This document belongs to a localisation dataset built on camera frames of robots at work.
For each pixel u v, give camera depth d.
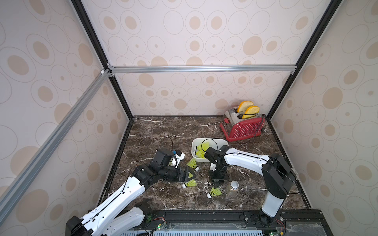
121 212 0.46
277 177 0.47
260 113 0.93
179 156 0.69
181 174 0.62
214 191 0.80
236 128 0.94
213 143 0.81
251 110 0.92
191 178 0.66
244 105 0.97
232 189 0.74
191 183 0.83
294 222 0.73
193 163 0.89
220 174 0.69
